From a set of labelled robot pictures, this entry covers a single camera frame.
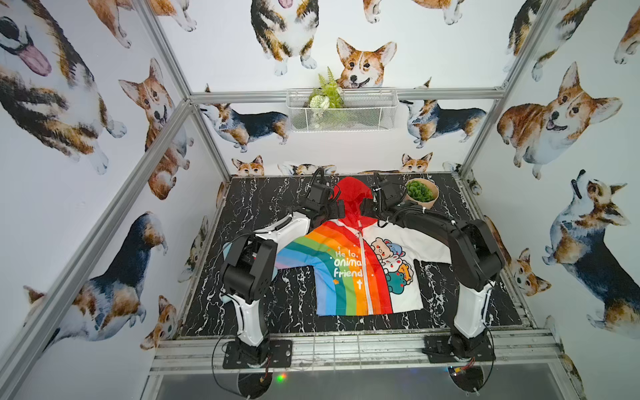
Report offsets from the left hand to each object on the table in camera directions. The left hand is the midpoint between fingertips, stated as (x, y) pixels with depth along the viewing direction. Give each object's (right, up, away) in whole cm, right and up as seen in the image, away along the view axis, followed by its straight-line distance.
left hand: (339, 202), depth 96 cm
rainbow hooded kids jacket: (+9, -23, -3) cm, 25 cm away
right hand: (+9, -1, +1) cm, 9 cm away
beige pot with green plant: (+33, +4, +4) cm, 34 cm away
